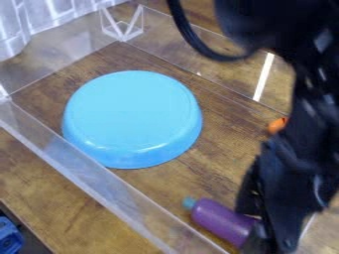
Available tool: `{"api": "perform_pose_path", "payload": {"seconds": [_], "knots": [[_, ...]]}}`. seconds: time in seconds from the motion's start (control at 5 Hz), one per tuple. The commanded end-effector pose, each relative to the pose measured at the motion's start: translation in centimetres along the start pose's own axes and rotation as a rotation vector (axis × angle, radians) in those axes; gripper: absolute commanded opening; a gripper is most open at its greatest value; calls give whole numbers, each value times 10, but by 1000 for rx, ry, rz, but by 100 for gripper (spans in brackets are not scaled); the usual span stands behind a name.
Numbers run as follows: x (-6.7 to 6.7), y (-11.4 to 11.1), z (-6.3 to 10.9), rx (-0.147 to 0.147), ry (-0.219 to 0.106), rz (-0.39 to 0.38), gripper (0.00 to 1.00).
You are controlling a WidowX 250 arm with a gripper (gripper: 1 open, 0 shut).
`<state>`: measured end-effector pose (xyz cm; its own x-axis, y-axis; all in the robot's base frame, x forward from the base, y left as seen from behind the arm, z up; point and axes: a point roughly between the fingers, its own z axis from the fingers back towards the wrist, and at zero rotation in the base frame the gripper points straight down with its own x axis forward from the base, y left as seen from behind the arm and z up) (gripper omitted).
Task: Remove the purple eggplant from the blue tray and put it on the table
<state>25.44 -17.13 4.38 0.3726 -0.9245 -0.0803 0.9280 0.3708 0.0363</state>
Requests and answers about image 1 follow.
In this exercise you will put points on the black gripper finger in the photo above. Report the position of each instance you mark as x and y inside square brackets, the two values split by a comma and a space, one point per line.
[259, 242]

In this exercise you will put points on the purple toy eggplant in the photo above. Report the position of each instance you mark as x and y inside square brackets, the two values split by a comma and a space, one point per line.
[227, 224]

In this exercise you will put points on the clear acrylic enclosure wall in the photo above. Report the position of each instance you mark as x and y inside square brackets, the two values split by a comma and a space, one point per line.
[88, 209]

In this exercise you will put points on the blue upside-down tray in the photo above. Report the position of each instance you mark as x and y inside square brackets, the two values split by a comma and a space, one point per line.
[132, 119]

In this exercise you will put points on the orange toy carrot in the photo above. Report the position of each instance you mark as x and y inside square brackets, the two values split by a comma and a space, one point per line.
[276, 125]

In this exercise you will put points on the white grid curtain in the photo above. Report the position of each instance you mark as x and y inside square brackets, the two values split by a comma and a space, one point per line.
[28, 17]

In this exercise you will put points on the blue object at corner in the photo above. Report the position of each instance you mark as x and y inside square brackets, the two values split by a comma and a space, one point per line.
[11, 237]

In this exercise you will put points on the clear acrylic corner bracket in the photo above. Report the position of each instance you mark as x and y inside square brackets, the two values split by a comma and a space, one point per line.
[120, 30]

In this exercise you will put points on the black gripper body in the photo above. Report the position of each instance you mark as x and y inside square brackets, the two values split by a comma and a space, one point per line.
[294, 177]

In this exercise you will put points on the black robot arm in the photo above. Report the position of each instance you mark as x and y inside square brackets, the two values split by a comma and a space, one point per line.
[299, 29]

